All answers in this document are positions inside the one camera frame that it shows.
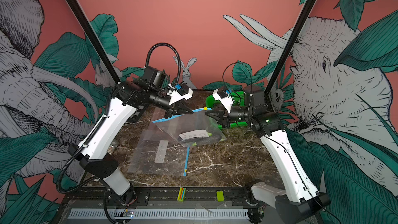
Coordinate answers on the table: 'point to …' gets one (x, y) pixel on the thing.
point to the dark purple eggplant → (194, 141)
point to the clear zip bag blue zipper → (193, 129)
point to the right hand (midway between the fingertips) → (207, 111)
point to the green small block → (220, 196)
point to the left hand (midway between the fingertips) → (192, 110)
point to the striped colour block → (181, 194)
